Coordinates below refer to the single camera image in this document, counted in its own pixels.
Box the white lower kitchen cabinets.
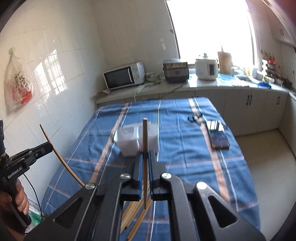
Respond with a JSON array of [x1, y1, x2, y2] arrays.
[[93, 87, 290, 136]]

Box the person's left hand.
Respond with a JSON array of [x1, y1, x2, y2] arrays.
[[0, 179, 29, 215]]

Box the blue plaid tablecloth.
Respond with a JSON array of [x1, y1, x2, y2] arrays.
[[40, 96, 261, 241]]

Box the white two-compartment utensil holder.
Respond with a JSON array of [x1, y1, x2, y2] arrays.
[[113, 121, 159, 157]]

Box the black scissors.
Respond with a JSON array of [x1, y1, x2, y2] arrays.
[[187, 115, 203, 124]]

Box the smartphone on table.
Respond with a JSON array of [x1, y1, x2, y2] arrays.
[[206, 120, 230, 149]]

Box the white microwave oven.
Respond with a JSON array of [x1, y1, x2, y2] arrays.
[[103, 62, 145, 91]]

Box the dark rice cooker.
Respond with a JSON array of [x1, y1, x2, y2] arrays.
[[163, 59, 189, 83]]

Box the white rice cooker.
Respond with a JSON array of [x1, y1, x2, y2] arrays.
[[195, 53, 218, 81]]

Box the wooden cutting board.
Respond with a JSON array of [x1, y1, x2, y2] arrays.
[[218, 48, 233, 75]]

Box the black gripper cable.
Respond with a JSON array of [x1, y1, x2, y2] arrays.
[[22, 173, 44, 218]]

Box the plastic bag on wall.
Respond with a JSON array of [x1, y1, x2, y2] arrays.
[[4, 47, 34, 113]]

